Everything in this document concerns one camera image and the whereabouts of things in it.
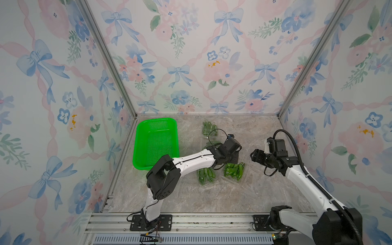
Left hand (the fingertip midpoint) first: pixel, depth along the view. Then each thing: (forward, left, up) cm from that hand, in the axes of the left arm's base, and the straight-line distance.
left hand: (237, 155), depth 84 cm
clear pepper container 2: (+14, +11, -9) cm, 20 cm away
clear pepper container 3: (-8, +17, -8) cm, 21 cm away
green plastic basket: (+20, +53, -12) cm, 58 cm away
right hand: (0, -11, 0) cm, 11 cm away
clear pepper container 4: (-4, +1, -10) cm, 11 cm away
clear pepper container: (+27, +16, -10) cm, 33 cm away
